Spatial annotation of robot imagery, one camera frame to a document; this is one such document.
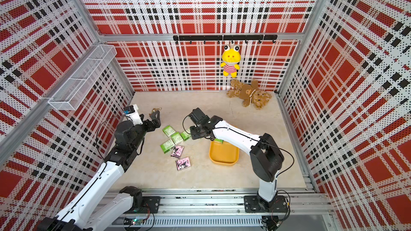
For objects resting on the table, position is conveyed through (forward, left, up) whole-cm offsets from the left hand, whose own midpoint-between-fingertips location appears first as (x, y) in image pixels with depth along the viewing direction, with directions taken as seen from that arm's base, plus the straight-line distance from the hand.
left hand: (154, 112), depth 78 cm
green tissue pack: (+3, -1, -23) cm, 23 cm away
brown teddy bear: (+30, -55, -18) cm, 65 cm away
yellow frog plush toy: (+33, -40, +9) cm, 52 cm away
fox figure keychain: (+21, +13, -25) cm, 35 cm away
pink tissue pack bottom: (-17, -13, -23) cm, 31 cm away
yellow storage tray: (-10, -36, -26) cm, 45 cm away
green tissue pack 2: (0, -11, -23) cm, 26 cm away
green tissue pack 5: (-2, -32, -26) cm, 41 cm away
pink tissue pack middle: (-10, -9, -22) cm, 26 cm away
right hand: (-4, -20, -13) cm, 24 cm away
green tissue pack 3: (-2, -7, -23) cm, 24 cm away
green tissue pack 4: (-7, -2, -23) cm, 24 cm away
